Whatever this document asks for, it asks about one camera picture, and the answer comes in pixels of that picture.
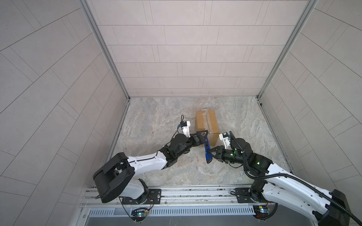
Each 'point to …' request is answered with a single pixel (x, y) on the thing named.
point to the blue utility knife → (208, 156)
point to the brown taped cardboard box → (207, 120)
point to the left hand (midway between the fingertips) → (208, 134)
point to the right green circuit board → (261, 211)
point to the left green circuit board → (139, 215)
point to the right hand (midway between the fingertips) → (206, 156)
